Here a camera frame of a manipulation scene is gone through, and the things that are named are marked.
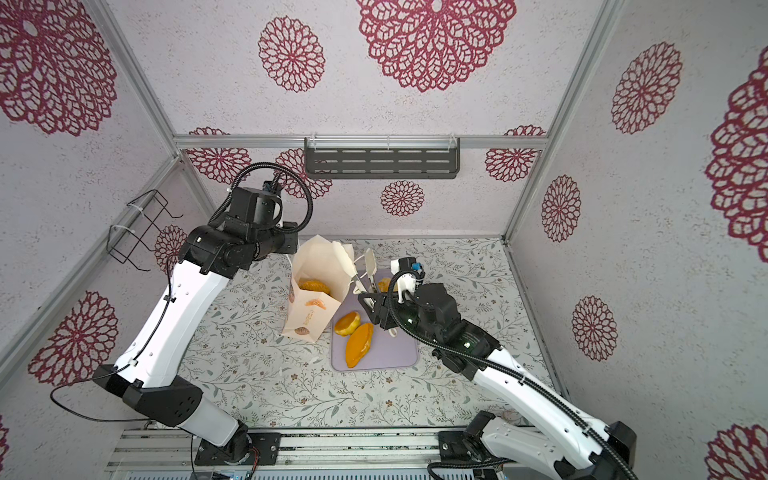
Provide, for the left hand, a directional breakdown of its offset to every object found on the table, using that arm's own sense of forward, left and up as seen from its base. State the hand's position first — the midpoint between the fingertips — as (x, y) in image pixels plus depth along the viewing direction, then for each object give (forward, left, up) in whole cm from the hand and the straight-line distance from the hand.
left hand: (288, 237), depth 71 cm
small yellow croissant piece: (-6, -11, -31) cm, 34 cm away
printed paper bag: (-9, -3, -20) cm, 22 cm away
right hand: (-14, -19, -3) cm, 24 cm away
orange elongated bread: (-12, -15, -33) cm, 38 cm away
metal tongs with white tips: (-3, -19, -5) cm, 20 cm away
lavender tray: (-13, -25, -35) cm, 45 cm away
